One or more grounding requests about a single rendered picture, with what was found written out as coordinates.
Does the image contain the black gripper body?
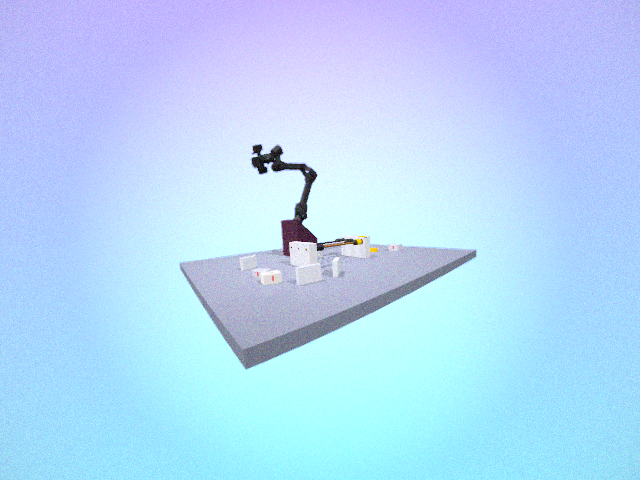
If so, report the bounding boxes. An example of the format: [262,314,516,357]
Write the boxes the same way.
[252,144,268,175]

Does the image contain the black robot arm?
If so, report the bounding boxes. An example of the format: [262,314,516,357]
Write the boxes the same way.
[251,144,317,223]

